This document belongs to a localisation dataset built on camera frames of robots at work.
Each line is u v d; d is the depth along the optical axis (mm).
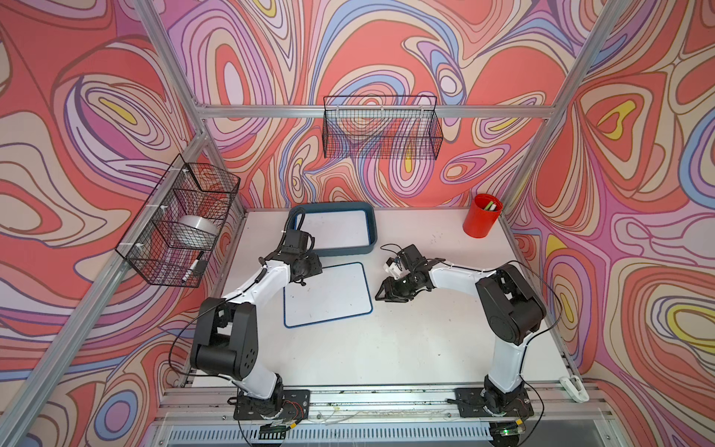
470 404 731
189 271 714
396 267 885
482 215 1066
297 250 717
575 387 747
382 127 960
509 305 506
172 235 698
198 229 696
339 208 1158
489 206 1052
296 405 731
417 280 720
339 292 957
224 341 453
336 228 1089
